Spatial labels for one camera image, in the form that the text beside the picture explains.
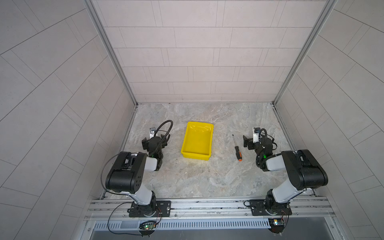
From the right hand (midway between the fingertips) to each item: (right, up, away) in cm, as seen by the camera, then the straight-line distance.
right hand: (250, 133), depth 94 cm
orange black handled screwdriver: (-10, -11, -5) cm, 15 cm away
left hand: (-59, +1, -1) cm, 59 cm away
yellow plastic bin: (-34, -4, 0) cm, 34 cm away
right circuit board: (+3, -39, -26) cm, 47 cm away
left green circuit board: (-56, -36, -30) cm, 73 cm away
